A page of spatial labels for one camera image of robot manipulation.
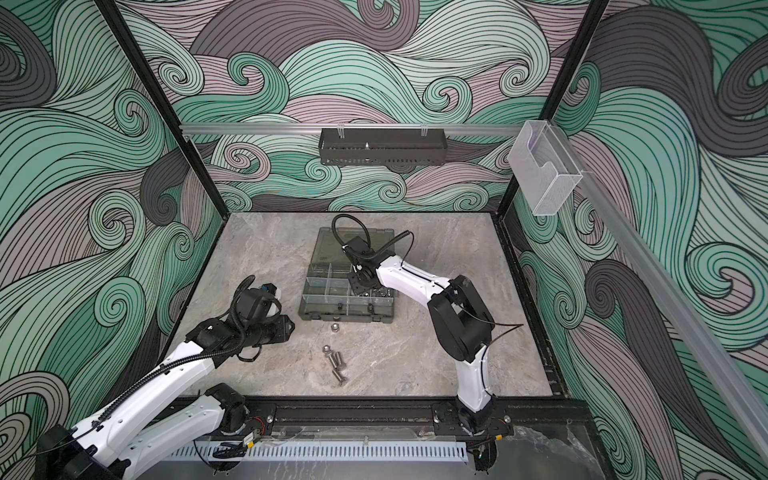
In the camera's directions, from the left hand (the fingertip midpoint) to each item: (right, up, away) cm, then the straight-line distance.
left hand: (291, 324), depth 80 cm
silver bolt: (+12, -11, +2) cm, 16 cm away
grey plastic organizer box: (+7, +5, +13) cm, 16 cm away
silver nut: (+11, -4, +9) cm, 14 cm away
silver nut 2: (+8, -9, +6) cm, 13 cm away
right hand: (+19, +10, +13) cm, 24 cm away
